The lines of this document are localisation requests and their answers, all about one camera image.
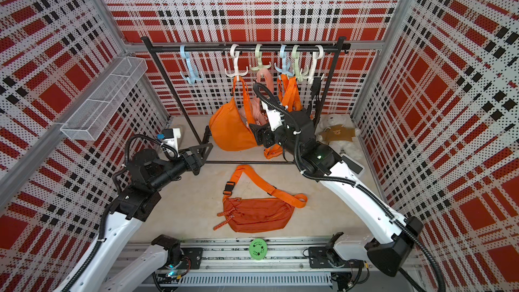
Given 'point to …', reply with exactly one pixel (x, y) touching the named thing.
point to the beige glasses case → (182, 128)
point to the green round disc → (258, 249)
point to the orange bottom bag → (273, 151)
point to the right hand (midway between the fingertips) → (263, 120)
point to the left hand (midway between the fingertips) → (210, 146)
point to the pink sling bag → (256, 112)
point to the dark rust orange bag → (258, 215)
